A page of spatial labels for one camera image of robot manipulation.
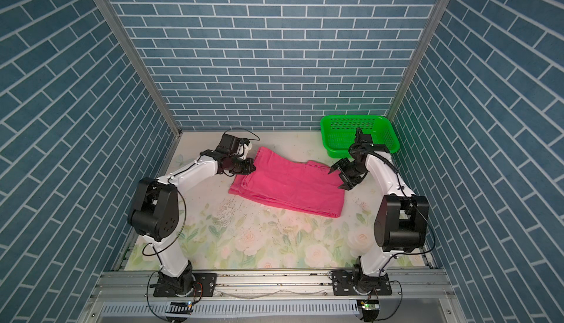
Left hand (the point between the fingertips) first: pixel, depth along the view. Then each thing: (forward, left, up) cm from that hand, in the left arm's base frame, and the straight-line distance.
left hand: (259, 167), depth 93 cm
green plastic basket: (+30, -40, -8) cm, 50 cm away
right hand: (-7, -31, +4) cm, 32 cm away
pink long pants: (-4, -19, -7) cm, 20 cm away
